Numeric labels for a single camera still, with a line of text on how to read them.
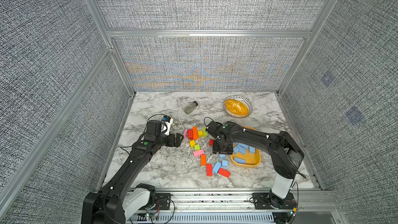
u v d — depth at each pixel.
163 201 0.73
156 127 0.64
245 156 0.88
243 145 0.59
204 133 0.75
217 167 0.84
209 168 0.84
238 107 1.03
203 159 0.88
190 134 0.95
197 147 0.90
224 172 0.82
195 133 0.96
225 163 0.84
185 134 0.95
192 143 0.92
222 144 0.72
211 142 0.90
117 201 0.45
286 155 0.49
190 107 1.06
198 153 0.88
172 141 0.72
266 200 0.73
